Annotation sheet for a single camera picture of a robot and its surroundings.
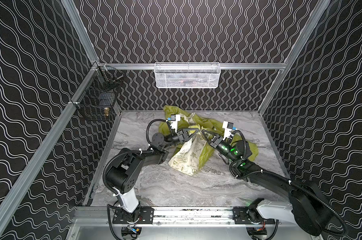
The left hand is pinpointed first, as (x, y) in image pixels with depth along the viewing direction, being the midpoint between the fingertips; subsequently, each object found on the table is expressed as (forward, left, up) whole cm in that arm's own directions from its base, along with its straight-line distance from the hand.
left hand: (202, 132), depth 69 cm
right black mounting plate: (-27, -20, -33) cm, 47 cm away
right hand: (+1, 0, -1) cm, 2 cm away
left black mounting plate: (-29, +28, -31) cm, 51 cm away
